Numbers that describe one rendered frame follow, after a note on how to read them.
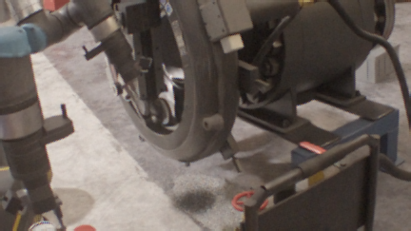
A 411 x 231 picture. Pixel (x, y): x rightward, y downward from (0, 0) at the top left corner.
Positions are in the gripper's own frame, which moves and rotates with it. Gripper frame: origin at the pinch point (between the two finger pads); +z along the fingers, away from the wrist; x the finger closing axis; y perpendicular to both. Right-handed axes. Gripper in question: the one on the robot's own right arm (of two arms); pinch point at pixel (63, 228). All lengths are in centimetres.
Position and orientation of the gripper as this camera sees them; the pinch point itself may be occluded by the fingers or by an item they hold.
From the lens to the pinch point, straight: 90.7
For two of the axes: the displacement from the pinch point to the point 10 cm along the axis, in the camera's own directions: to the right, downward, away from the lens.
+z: 1.0, 9.2, 3.9
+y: -8.1, 3.0, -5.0
